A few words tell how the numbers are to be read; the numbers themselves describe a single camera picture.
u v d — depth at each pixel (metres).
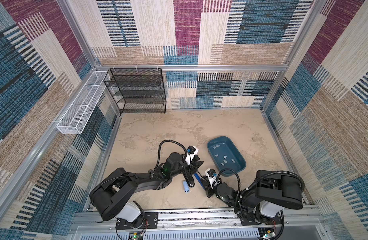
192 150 0.71
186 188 0.81
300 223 0.73
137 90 1.11
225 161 0.92
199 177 0.85
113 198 0.44
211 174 0.72
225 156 0.94
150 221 0.73
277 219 0.73
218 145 0.99
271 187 0.51
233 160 0.92
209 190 0.74
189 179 0.82
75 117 0.71
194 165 0.74
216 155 0.95
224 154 0.95
